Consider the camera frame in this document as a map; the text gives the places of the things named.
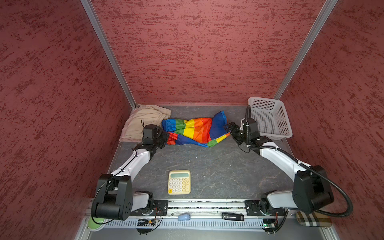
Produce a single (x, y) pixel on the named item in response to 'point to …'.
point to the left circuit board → (144, 222)
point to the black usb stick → (233, 216)
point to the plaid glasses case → (312, 219)
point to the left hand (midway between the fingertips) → (170, 134)
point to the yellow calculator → (179, 182)
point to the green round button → (94, 225)
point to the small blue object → (184, 217)
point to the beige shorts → (141, 115)
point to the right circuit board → (269, 224)
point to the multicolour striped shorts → (204, 132)
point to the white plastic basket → (271, 120)
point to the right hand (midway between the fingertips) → (224, 133)
